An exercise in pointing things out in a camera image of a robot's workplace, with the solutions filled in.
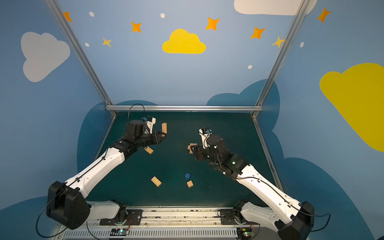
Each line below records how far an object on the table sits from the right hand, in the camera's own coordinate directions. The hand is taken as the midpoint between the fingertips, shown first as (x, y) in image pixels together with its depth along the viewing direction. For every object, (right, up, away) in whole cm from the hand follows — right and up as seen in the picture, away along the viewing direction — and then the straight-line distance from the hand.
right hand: (198, 144), depth 73 cm
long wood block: (-19, +8, +8) cm, 22 cm away
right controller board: (+23, -43, -2) cm, 49 cm away
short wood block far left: (-32, -7, +25) cm, 41 cm away
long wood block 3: (-5, -6, +25) cm, 26 cm away
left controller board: (-38, -42, -3) cm, 57 cm away
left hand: (-17, +4, +6) cm, 18 cm away
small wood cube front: (-4, -24, +11) cm, 27 cm away
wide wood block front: (-24, -24, +12) cm, 36 cm away
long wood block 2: (-3, -3, +28) cm, 28 cm away
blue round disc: (-6, -21, +15) cm, 26 cm away
